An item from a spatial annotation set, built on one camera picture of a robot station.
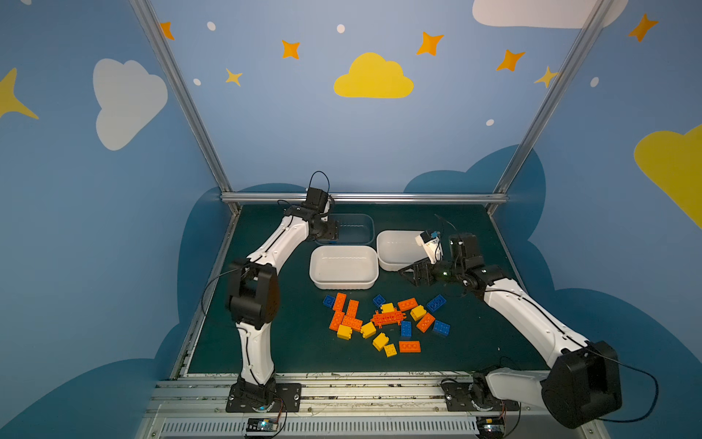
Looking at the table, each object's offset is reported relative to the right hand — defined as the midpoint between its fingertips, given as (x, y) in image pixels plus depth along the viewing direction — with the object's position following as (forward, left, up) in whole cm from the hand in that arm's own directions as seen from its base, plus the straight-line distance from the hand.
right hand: (411, 265), depth 81 cm
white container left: (+9, +22, -17) cm, 29 cm away
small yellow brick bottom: (-20, +5, -17) cm, 27 cm away
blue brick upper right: (-3, -11, -18) cm, 22 cm away
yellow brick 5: (-18, +8, -17) cm, 26 cm away
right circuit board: (-37, -21, -20) cm, 47 cm away
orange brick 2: (-7, +17, -17) cm, 25 cm away
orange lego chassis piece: (-10, +6, -17) cm, 21 cm away
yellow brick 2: (-15, +12, -16) cm, 25 cm away
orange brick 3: (-12, +23, -17) cm, 31 cm away
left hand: (+16, +28, -4) cm, 32 cm away
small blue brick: (-5, +26, -17) cm, 32 cm away
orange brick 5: (-4, -2, -18) cm, 19 cm away
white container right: (+19, 0, -18) cm, 27 cm away
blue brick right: (-12, -12, -17) cm, 24 cm away
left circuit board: (-41, +40, -18) cm, 60 cm away
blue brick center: (-13, 0, -17) cm, 21 cm away
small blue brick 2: (-4, +9, -16) cm, 19 cm away
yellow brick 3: (-7, +6, -17) cm, 19 cm away
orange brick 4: (-13, +17, -16) cm, 27 cm away
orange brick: (-5, +22, -18) cm, 29 cm away
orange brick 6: (-11, -7, -18) cm, 22 cm away
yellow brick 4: (-8, -4, -17) cm, 19 cm away
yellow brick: (-16, +19, -16) cm, 30 cm away
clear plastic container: (+29, +19, -18) cm, 39 cm away
